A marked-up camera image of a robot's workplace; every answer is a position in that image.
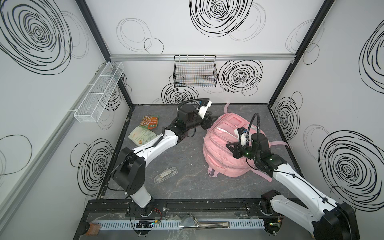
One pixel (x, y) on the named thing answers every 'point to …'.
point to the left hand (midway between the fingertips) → (216, 115)
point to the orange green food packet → (149, 121)
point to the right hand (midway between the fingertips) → (226, 146)
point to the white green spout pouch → (140, 136)
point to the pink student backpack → (224, 129)
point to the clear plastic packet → (165, 175)
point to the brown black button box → (90, 229)
